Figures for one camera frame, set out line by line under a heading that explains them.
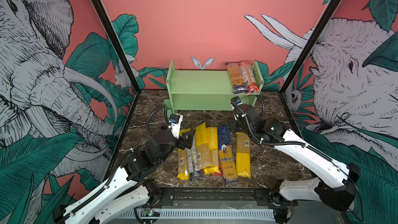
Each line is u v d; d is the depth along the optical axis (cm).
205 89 83
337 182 39
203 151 82
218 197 75
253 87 78
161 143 46
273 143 45
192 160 80
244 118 49
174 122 55
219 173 79
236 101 60
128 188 46
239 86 80
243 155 86
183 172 79
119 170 45
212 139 87
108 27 84
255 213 70
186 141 56
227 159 81
